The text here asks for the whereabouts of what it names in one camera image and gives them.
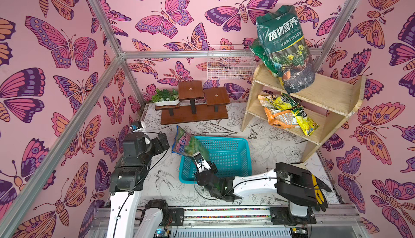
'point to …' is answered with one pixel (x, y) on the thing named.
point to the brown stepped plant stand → (196, 104)
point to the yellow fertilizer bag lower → (308, 126)
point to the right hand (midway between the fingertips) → (195, 163)
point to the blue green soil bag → (187, 144)
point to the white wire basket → (233, 61)
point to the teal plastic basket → (232, 156)
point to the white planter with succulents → (164, 97)
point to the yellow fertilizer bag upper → (281, 101)
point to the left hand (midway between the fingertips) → (157, 135)
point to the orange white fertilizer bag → (283, 119)
